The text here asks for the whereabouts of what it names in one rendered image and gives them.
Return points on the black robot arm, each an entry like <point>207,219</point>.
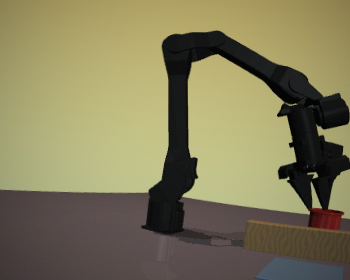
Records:
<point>165,212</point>

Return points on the dark red cup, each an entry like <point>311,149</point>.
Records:
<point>329,219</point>

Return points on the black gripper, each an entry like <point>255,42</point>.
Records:
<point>308,152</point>

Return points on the brown wooden plank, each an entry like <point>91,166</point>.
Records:
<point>298,241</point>

